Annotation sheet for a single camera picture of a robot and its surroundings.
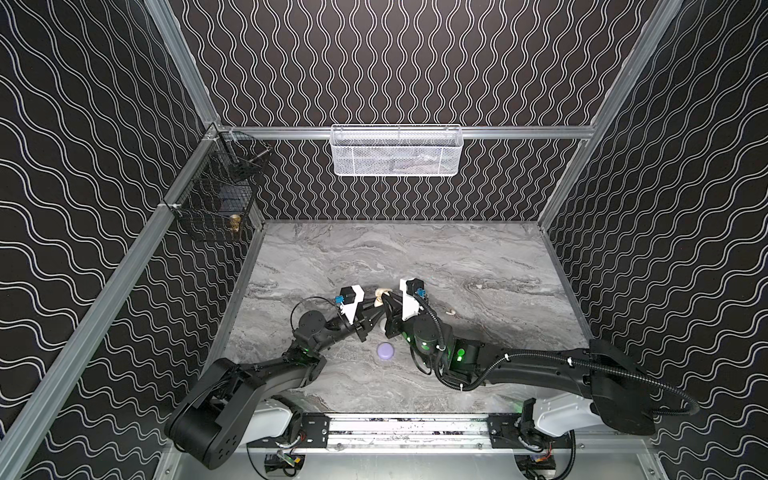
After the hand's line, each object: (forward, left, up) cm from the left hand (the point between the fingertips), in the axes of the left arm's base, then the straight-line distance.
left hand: (392, 306), depth 74 cm
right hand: (+1, +2, +2) cm, 3 cm away
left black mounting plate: (-25, +19, -20) cm, 37 cm away
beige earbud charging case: (0, +3, +1) cm, 4 cm away
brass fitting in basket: (+21, +44, +9) cm, 50 cm away
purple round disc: (-3, +2, -19) cm, 20 cm away
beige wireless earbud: (+11, -18, -20) cm, 29 cm away
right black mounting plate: (-22, -29, -22) cm, 42 cm away
